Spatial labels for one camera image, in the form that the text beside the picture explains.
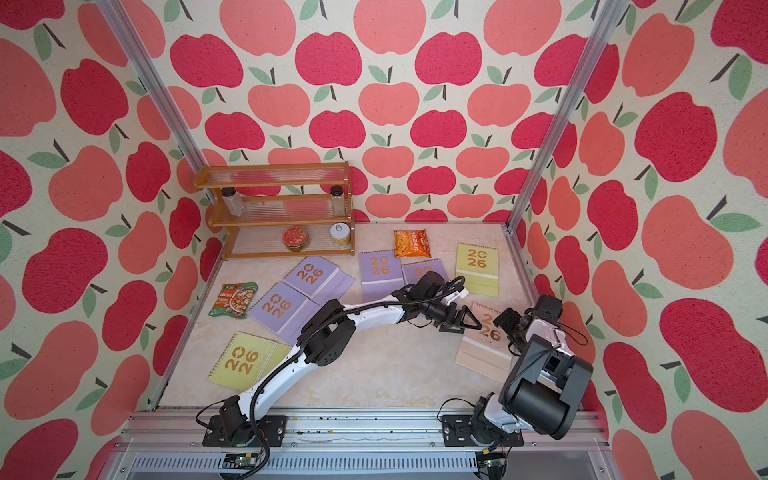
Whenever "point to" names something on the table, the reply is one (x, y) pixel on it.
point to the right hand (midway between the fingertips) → (510, 335)
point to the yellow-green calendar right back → (478, 265)
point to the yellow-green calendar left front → (247, 360)
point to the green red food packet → (235, 299)
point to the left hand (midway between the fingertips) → (475, 340)
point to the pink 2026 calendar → (485, 350)
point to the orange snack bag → (411, 243)
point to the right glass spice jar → (338, 200)
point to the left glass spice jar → (233, 200)
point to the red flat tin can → (294, 237)
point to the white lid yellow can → (341, 234)
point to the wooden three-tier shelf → (282, 209)
